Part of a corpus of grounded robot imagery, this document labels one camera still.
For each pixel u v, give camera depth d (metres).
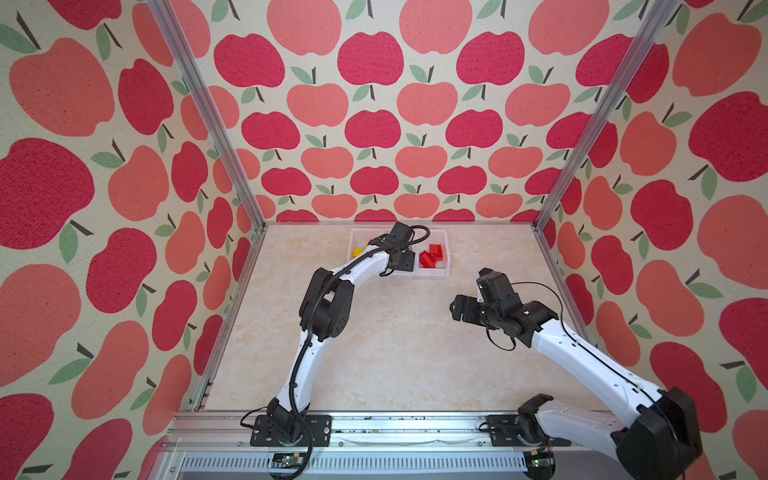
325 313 0.59
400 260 0.89
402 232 0.84
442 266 1.07
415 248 1.04
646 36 0.72
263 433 0.73
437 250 1.08
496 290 0.62
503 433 0.73
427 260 1.05
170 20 0.71
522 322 0.56
